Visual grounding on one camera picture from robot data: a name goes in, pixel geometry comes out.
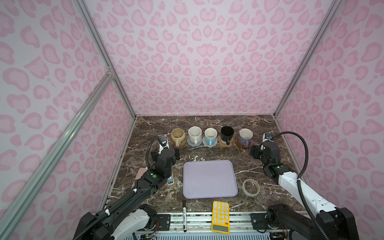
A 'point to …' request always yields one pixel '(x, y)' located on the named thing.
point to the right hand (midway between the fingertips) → (259, 144)
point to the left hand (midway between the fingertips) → (167, 144)
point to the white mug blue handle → (210, 135)
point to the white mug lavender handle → (245, 136)
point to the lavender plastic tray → (206, 179)
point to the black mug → (226, 134)
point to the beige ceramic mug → (178, 136)
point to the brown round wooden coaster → (239, 145)
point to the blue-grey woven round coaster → (191, 144)
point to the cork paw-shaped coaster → (224, 145)
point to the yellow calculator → (220, 221)
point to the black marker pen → (184, 216)
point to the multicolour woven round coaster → (208, 146)
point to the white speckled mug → (195, 135)
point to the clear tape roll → (244, 189)
